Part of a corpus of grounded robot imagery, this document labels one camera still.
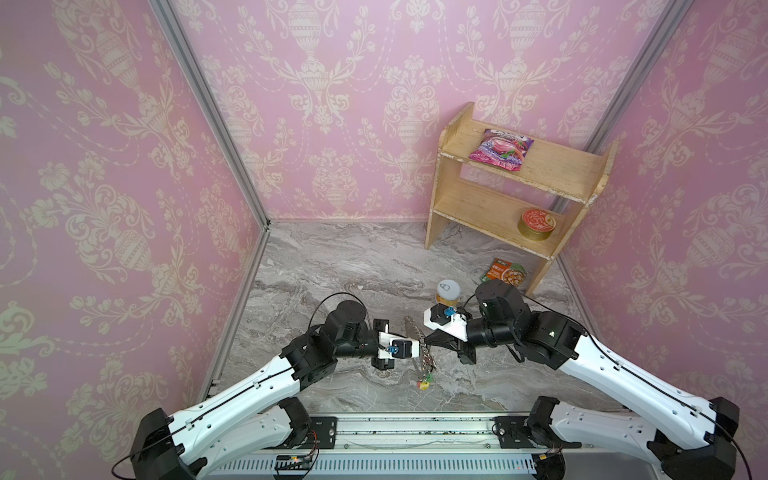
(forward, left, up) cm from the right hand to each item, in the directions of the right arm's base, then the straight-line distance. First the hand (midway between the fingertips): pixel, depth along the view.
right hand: (429, 336), depth 66 cm
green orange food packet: (+34, -31, -24) cm, 52 cm away
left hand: (0, +3, -2) cm, 3 cm away
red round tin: (+33, -35, 0) cm, 48 cm away
